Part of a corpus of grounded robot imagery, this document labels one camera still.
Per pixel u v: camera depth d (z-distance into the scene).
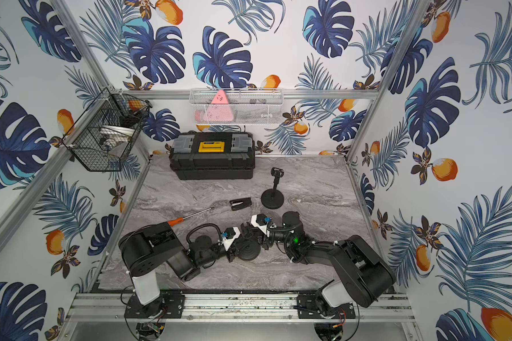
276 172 0.87
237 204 1.00
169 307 0.75
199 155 1.00
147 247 0.50
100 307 0.76
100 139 0.90
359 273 0.44
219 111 0.92
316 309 0.73
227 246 0.75
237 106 0.93
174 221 0.95
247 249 0.86
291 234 0.67
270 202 1.03
